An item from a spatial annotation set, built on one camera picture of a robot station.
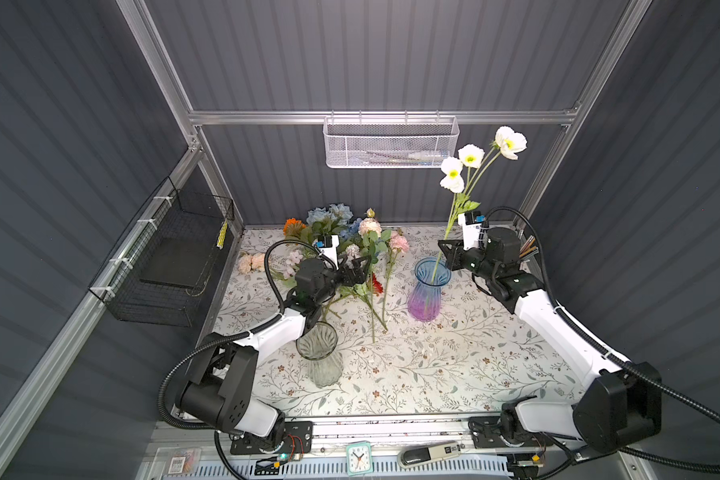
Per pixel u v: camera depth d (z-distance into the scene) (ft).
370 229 3.27
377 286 3.18
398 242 3.53
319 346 2.27
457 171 2.03
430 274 2.78
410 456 2.19
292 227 3.67
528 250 3.05
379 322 3.07
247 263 3.35
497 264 1.97
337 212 3.56
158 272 2.32
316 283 2.17
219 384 1.43
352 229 3.59
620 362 1.38
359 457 2.28
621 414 1.31
